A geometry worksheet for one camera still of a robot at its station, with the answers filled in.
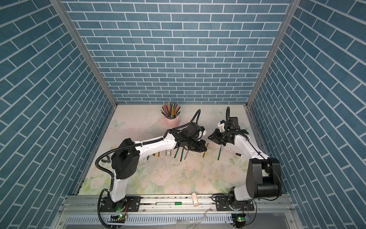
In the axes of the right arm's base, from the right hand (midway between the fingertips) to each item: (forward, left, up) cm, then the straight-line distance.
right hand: (210, 138), depth 87 cm
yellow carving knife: (-10, +3, -2) cm, 10 cm away
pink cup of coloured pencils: (+18, +29, +2) cm, 34 cm away
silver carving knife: (-7, +15, -11) cm, 20 cm away
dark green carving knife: (-7, +18, -11) cm, 22 cm away
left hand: (-9, 0, 0) cm, 9 cm away
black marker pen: (-4, -20, -12) cm, 24 cm away
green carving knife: (-6, -7, -11) cm, 14 cm away
